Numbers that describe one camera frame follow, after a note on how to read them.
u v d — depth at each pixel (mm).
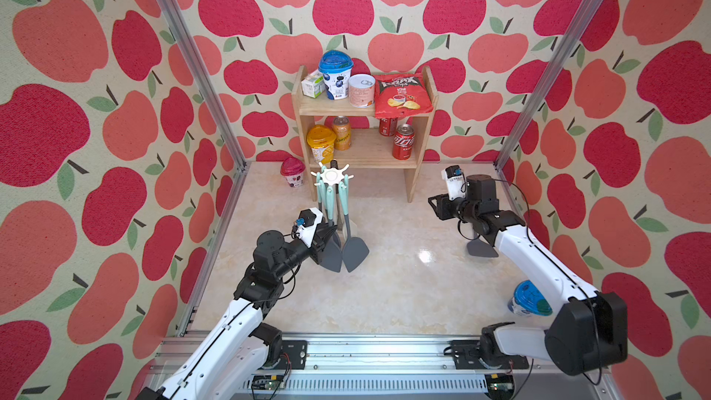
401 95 749
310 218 619
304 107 769
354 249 828
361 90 733
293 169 1048
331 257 780
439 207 735
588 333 401
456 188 735
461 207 699
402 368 1334
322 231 685
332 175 639
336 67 738
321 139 860
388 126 962
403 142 862
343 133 891
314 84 769
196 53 868
